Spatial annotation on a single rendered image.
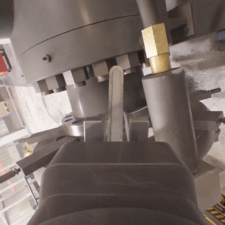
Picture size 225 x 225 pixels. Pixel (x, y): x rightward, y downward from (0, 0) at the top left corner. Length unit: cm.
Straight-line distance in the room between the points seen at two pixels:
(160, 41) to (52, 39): 27
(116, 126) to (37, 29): 38
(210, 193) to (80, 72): 40
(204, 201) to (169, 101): 21
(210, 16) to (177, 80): 55
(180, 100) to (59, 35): 32
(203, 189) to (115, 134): 25
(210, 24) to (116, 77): 68
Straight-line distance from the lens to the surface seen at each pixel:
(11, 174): 57
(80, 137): 58
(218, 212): 120
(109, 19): 45
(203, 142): 52
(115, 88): 16
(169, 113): 29
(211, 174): 38
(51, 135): 78
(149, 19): 31
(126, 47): 44
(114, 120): 17
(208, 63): 109
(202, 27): 82
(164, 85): 28
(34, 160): 55
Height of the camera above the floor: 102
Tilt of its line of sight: 35 degrees down
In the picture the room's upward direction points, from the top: 116 degrees counter-clockwise
